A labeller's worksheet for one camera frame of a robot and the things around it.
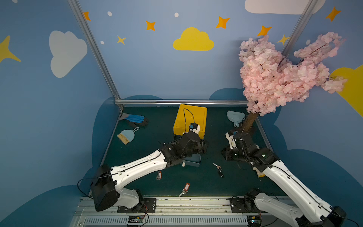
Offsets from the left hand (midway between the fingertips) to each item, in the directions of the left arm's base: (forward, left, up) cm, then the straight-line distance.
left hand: (206, 140), depth 73 cm
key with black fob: (-5, -11, -24) cm, 27 cm away
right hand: (-2, -10, -6) cm, 12 cm away
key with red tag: (-19, +10, -25) cm, 33 cm away
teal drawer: (-6, +5, -13) cm, 15 cm away
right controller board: (-32, -27, -27) cm, 50 cm away
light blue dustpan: (+41, -33, -28) cm, 59 cm away
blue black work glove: (+30, +51, -22) cm, 63 cm away
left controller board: (-33, +36, -26) cm, 55 cm away
